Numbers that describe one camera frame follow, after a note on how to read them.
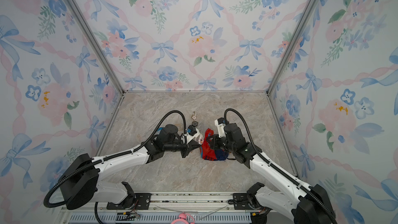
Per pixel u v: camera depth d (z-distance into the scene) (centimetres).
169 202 75
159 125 56
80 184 41
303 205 39
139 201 74
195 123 103
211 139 70
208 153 82
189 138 68
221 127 72
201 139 76
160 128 56
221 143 68
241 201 74
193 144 70
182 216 70
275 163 50
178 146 68
